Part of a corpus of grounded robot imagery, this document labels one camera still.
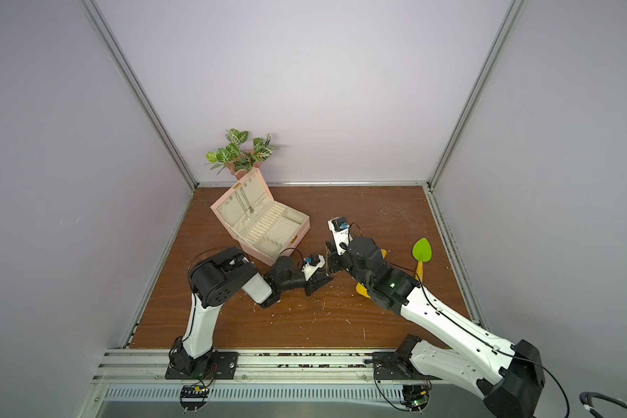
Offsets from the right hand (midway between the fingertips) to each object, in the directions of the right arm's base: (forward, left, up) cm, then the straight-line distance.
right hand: (331, 235), depth 72 cm
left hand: (-2, 0, -23) cm, 23 cm away
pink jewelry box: (+15, +25, -19) cm, 35 cm away
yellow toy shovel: (-7, -11, -23) cm, 26 cm away
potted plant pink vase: (+36, +37, -3) cm, 52 cm away
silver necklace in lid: (+20, +31, -14) cm, 40 cm away
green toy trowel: (+10, -35, -27) cm, 45 cm away
